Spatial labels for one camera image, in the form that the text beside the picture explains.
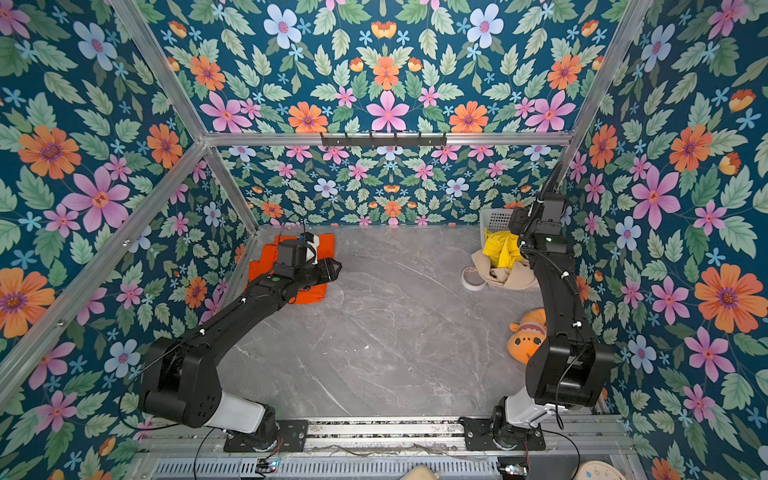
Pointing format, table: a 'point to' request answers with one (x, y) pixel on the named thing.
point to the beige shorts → (519, 277)
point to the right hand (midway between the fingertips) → (533, 212)
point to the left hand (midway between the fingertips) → (339, 258)
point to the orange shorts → (267, 264)
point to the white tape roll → (471, 279)
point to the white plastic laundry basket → (494, 220)
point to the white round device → (598, 470)
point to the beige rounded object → (419, 473)
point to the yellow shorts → (501, 248)
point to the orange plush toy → (528, 335)
